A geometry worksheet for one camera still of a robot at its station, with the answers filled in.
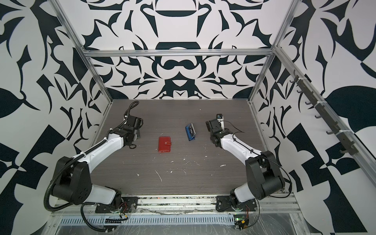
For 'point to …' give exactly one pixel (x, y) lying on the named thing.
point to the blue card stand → (187, 131)
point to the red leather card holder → (164, 144)
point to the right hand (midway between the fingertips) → (223, 130)
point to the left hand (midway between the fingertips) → (129, 129)
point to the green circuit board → (241, 222)
